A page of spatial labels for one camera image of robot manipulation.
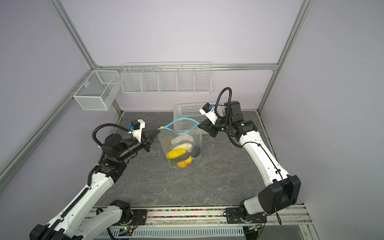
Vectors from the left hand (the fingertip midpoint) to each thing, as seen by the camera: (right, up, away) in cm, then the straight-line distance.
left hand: (158, 132), depth 69 cm
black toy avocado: (+17, -11, +13) cm, 25 cm away
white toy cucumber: (+12, -10, +21) cm, 26 cm away
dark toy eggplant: (+9, -15, +11) cm, 21 cm away
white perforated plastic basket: (+13, +15, +46) cm, 50 cm away
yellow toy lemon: (+10, -19, +16) cm, 27 cm away
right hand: (+20, +3, +4) cm, 20 cm away
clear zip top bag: (+9, -7, +17) cm, 21 cm away
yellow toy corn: (+5, -13, +15) cm, 20 cm away
